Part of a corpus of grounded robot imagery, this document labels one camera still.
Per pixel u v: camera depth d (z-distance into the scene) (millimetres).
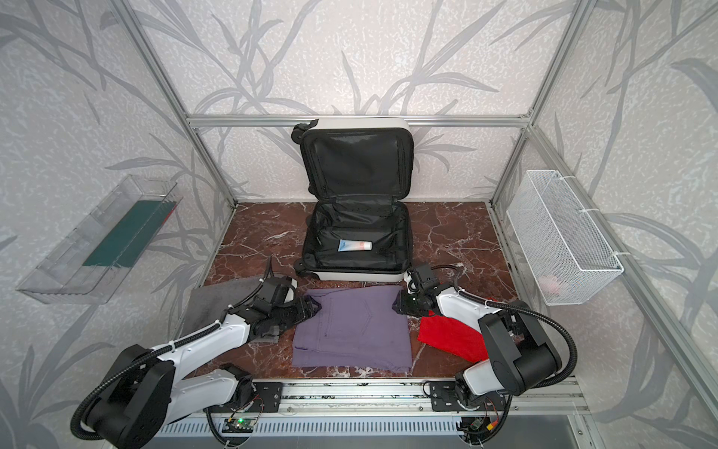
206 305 882
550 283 727
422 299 694
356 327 845
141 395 411
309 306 801
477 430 744
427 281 722
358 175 987
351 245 1040
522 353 432
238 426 713
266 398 735
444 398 733
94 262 629
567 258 607
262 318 648
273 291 681
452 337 864
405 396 755
